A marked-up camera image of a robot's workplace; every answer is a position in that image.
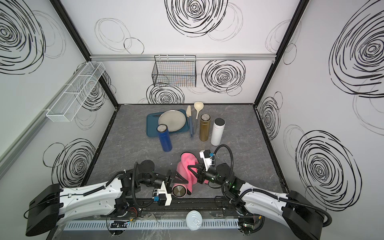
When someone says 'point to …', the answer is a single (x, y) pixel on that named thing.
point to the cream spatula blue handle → (188, 112)
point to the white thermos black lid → (219, 125)
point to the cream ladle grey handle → (198, 105)
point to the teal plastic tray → (152, 123)
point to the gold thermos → (204, 126)
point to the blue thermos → (164, 137)
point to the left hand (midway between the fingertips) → (186, 184)
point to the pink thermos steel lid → (179, 191)
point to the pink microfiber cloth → (187, 159)
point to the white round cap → (193, 220)
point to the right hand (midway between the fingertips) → (188, 170)
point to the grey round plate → (175, 120)
